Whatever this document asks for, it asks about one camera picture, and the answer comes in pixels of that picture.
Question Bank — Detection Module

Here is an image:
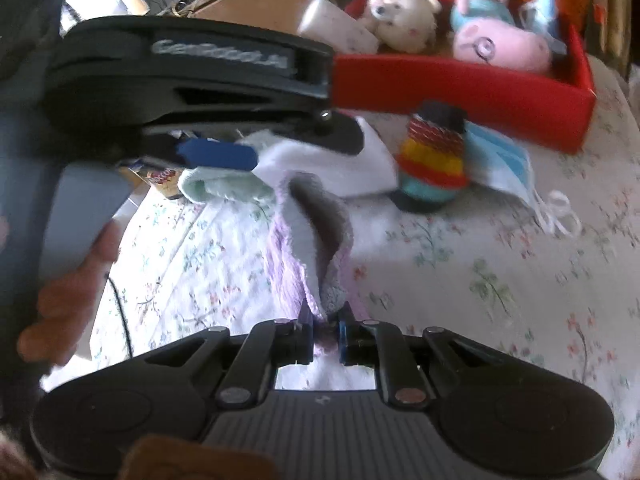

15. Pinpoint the red cardboard box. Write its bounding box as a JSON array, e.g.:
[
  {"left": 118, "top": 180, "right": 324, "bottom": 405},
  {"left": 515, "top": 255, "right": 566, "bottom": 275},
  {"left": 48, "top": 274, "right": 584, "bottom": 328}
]
[{"left": 330, "top": 0, "right": 598, "bottom": 156}]

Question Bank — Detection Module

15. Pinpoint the floral tablecloth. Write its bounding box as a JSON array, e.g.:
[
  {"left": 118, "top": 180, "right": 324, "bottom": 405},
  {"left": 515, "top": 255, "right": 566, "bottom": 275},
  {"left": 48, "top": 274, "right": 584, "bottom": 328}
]
[{"left": 40, "top": 55, "right": 640, "bottom": 461}]

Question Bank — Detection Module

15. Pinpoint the blue and yellow drink can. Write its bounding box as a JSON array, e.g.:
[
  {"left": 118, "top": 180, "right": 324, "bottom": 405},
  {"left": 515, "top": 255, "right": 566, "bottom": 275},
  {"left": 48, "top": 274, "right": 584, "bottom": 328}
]
[{"left": 117, "top": 157, "right": 186, "bottom": 201}]

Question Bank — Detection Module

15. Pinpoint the white towel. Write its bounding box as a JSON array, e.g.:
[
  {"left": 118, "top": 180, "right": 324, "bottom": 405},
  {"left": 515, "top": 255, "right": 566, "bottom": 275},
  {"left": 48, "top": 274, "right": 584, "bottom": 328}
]
[{"left": 240, "top": 117, "right": 401, "bottom": 198}]

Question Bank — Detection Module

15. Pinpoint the person's left hand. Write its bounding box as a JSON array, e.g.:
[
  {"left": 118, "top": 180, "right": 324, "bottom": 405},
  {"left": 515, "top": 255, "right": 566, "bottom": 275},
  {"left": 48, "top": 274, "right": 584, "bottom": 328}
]
[{"left": 17, "top": 219, "right": 124, "bottom": 367}]

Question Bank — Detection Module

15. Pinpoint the white roll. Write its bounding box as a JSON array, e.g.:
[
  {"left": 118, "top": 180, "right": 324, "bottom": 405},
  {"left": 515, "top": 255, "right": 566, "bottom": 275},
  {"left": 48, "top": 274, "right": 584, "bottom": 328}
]
[{"left": 297, "top": 0, "right": 378, "bottom": 54}]

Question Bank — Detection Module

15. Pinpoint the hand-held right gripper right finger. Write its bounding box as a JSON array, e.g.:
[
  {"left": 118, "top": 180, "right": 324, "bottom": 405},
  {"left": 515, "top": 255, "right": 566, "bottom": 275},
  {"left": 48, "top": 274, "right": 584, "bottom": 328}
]
[{"left": 336, "top": 310, "right": 506, "bottom": 406}]

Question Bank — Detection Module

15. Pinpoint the white bear plush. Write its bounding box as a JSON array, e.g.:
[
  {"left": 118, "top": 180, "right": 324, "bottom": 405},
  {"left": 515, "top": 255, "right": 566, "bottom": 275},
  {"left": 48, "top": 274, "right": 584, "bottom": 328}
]
[{"left": 362, "top": 0, "right": 443, "bottom": 54}]

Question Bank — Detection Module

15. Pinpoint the blue face mask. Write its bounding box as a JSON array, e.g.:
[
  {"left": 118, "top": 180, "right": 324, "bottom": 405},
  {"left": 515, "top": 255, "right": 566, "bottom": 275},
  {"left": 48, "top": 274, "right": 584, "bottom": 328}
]
[
  {"left": 465, "top": 122, "right": 583, "bottom": 238},
  {"left": 517, "top": 0, "right": 569, "bottom": 57}
]

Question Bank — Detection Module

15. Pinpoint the purple towel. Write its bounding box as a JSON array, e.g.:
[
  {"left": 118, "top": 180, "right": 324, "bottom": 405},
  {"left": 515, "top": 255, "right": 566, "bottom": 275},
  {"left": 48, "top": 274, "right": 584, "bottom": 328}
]
[{"left": 267, "top": 170, "right": 362, "bottom": 356}]

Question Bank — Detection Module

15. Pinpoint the brown fuzzy sleeve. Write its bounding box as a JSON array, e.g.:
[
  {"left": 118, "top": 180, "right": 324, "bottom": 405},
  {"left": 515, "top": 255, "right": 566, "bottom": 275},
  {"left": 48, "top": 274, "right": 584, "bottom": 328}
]
[{"left": 120, "top": 435, "right": 277, "bottom": 480}]

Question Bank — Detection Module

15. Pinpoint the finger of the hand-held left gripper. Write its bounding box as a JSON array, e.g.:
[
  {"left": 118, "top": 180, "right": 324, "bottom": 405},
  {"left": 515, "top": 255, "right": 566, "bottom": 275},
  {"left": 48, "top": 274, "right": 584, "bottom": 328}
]
[
  {"left": 144, "top": 108, "right": 364, "bottom": 157},
  {"left": 142, "top": 139, "right": 260, "bottom": 172}
]

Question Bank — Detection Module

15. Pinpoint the striped knitted sock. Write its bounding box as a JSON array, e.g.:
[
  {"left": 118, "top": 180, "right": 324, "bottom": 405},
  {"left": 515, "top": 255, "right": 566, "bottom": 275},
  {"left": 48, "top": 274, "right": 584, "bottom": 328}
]
[{"left": 392, "top": 101, "right": 471, "bottom": 213}]

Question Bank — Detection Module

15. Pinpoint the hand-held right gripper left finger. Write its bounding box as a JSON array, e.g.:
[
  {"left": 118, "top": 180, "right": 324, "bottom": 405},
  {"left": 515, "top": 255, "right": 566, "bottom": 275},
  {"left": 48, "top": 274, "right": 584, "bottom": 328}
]
[{"left": 132, "top": 307, "right": 317, "bottom": 408}]

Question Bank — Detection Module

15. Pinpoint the pink pig plush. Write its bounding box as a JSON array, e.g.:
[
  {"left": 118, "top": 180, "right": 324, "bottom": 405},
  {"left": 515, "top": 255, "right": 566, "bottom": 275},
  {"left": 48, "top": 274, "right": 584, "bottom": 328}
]
[{"left": 449, "top": 0, "right": 556, "bottom": 74}]

